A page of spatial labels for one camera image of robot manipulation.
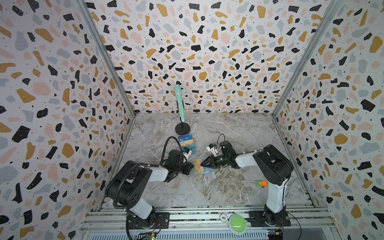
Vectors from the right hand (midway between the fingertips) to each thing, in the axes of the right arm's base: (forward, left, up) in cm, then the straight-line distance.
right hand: (202, 163), depth 89 cm
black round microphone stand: (+30, +15, -4) cm, 33 cm away
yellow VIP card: (+15, +10, -1) cm, 19 cm away
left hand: (+1, +4, -2) cm, 4 cm away
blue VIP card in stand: (+18, +11, +1) cm, 21 cm away
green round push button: (-30, -17, -3) cm, 35 cm away
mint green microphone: (+35, +15, +28) cm, 47 cm away
